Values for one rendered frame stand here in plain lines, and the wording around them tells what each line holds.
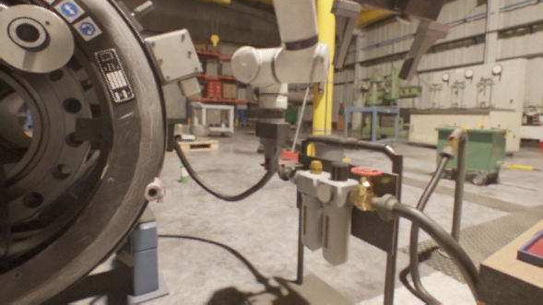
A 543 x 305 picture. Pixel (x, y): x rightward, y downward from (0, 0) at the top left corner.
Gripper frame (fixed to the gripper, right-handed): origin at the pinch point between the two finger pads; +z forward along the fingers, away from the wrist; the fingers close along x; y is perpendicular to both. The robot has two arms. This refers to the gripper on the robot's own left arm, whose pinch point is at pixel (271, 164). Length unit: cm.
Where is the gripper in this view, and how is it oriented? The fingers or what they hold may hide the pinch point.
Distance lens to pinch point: 82.9
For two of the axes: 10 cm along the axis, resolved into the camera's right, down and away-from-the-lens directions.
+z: -0.2, 10.0, 0.7
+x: -5.3, -0.7, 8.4
